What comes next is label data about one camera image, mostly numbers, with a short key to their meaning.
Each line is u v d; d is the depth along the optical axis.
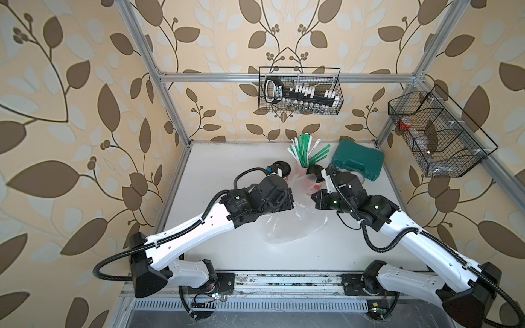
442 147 0.74
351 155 1.14
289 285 0.75
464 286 0.39
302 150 0.99
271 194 0.51
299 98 0.86
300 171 0.97
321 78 0.91
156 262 0.39
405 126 0.83
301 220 0.68
